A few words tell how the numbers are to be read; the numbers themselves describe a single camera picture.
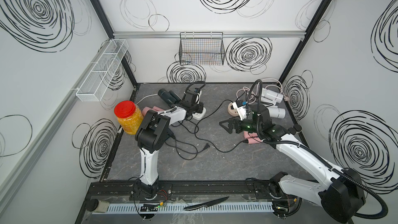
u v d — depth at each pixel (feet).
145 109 3.19
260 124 1.94
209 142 2.96
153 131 1.74
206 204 2.32
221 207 2.32
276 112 3.23
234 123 2.19
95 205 2.05
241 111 2.26
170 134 2.97
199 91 2.98
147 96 3.69
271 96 3.52
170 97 3.47
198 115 3.25
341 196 1.28
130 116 2.67
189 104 2.59
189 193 2.45
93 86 2.36
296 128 2.79
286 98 3.79
